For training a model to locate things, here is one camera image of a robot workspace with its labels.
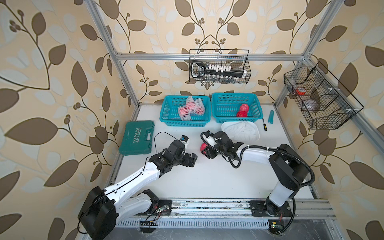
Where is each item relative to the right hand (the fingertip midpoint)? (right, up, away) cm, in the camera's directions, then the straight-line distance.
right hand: (206, 148), depth 91 cm
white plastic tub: (+33, +16, +11) cm, 38 cm away
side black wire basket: (+58, +26, -19) cm, 66 cm away
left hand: (-10, -1, -10) cm, 14 cm away
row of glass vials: (+4, +43, -3) cm, 43 cm away
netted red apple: (-4, +26, +17) cm, 31 cm away
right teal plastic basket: (+17, +28, +28) cm, 44 cm away
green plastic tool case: (-44, +6, +5) cm, 45 cm away
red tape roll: (+51, +33, -11) cm, 62 cm away
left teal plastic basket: (-27, +24, +24) cm, 44 cm away
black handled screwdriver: (+44, +13, +16) cm, 49 cm away
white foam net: (+25, +10, +6) cm, 28 cm away
